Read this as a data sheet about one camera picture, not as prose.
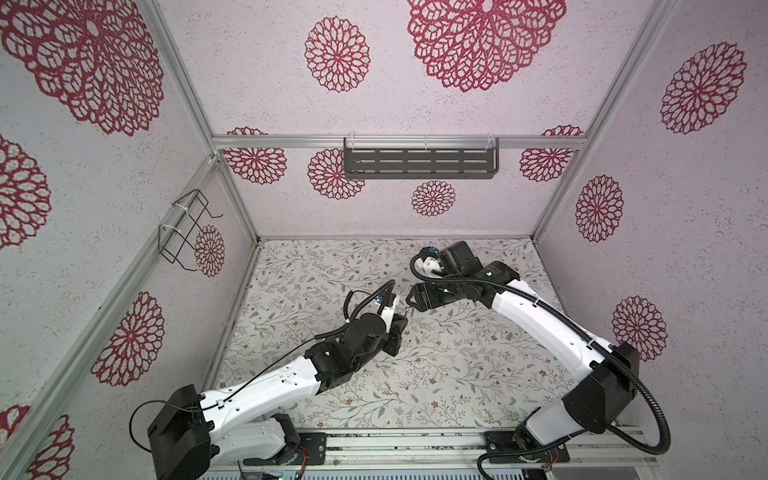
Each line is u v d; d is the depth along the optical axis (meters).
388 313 0.65
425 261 0.71
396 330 0.67
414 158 0.94
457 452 0.80
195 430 0.39
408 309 0.74
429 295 0.67
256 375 0.48
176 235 0.75
